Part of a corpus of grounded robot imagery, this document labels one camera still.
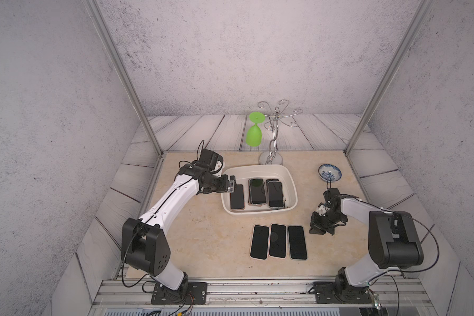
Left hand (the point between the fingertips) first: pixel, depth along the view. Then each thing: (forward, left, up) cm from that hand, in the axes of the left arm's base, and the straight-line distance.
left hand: (231, 187), depth 83 cm
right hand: (-12, -35, -17) cm, 41 cm away
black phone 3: (-20, -28, -17) cm, 38 cm away
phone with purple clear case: (+5, -21, -13) cm, 25 cm away
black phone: (-17, -12, -17) cm, 27 cm away
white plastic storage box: (+22, -6, -18) cm, 29 cm away
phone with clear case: (+5, -12, -13) cm, 19 cm away
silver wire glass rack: (+31, -23, -14) cm, 41 cm away
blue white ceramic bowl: (+19, -52, -15) cm, 57 cm away
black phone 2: (-17, -20, -16) cm, 31 cm away
